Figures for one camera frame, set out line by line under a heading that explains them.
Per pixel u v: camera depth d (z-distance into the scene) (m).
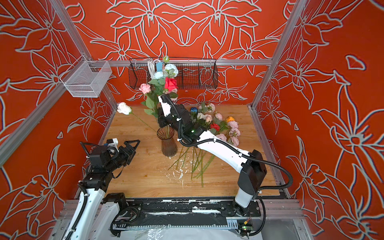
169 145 0.94
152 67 0.88
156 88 0.76
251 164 0.44
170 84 0.59
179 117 0.51
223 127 1.04
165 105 0.59
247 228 0.68
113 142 0.70
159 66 0.90
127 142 0.67
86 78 0.92
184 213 0.73
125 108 0.62
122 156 0.65
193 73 0.97
